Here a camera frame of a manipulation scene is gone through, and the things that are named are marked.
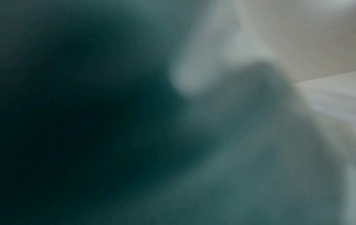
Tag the translucent zipper bag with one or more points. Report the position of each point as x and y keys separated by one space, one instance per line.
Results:
x=236 y=44

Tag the teal bag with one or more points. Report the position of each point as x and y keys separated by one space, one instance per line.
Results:
x=69 y=109

